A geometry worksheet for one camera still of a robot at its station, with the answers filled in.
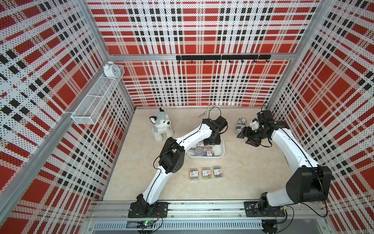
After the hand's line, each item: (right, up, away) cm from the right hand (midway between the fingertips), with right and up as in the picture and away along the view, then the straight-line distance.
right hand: (243, 138), depth 82 cm
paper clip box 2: (-18, -11, +10) cm, 23 cm away
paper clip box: (-30, -9, +13) cm, 34 cm away
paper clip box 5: (-14, -20, +2) cm, 25 cm away
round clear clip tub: (-25, -10, +11) cm, 29 cm away
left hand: (-15, -4, +9) cm, 18 cm away
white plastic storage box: (-12, -9, +14) cm, 21 cm away
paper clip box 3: (-29, -21, +2) cm, 36 cm away
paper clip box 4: (-21, -21, +2) cm, 30 cm away
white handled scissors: (-18, +18, +37) cm, 45 cm away
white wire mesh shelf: (-95, +17, +10) cm, 97 cm away
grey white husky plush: (-49, +7, +8) cm, 51 cm away
